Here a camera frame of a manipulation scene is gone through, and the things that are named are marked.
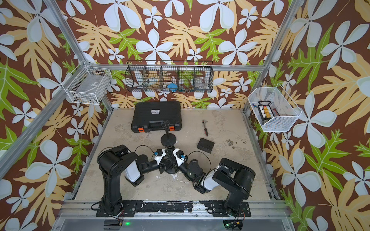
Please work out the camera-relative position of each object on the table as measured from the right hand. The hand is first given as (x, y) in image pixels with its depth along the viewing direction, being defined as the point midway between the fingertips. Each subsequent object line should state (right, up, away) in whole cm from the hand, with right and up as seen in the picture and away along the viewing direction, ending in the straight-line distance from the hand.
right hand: (168, 154), depth 80 cm
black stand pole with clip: (-4, +16, +24) cm, 29 cm away
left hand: (+2, -3, +7) cm, 8 cm away
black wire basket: (-3, +50, +16) cm, 53 cm away
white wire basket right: (+62, +24, -6) cm, 67 cm away
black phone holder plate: (+24, +2, +17) cm, 29 cm away
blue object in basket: (+1, +42, +13) cm, 44 cm away
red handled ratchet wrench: (+24, +19, +31) cm, 43 cm away
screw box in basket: (+57, +25, +4) cm, 62 cm away
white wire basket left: (-49, +41, +5) cm, 64 cm away
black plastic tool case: (-12, +24, +28) cm, 39 cm away
